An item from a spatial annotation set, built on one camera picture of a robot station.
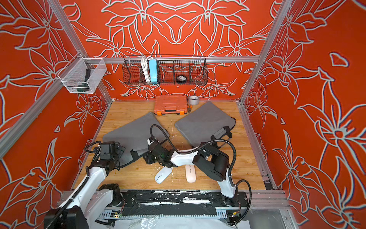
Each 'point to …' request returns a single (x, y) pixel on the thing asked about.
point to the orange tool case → (170, 104)
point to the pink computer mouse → (190, 173)
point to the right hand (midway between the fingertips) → (145, 153)
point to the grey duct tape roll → (194, 100)
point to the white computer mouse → (162, 174)
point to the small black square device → (180, 78)
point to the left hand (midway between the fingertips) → (119, 151)
